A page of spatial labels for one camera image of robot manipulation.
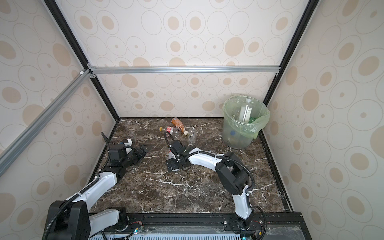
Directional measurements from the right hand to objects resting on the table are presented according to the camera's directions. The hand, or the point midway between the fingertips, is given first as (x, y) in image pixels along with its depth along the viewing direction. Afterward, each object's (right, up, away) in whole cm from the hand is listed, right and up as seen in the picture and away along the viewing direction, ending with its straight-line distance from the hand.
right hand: (174, 166), depth 90 cm
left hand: (-12, +12, -6) cm, 18 cm away
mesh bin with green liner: (+38, +19, 0) cm, 43 cm away
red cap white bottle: (-3, +6, +4) cm, 8 cm away
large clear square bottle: (+44, +33, +4) cm, 56 cm away
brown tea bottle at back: (0, +27, +20) cm, 33 cm away
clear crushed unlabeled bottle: (+10, +18, +16) cm, 26 cm away
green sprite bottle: (+48, +28, +5) cm, 56 cm away
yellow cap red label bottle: (-5, +22, +20) cm, 30 cm away
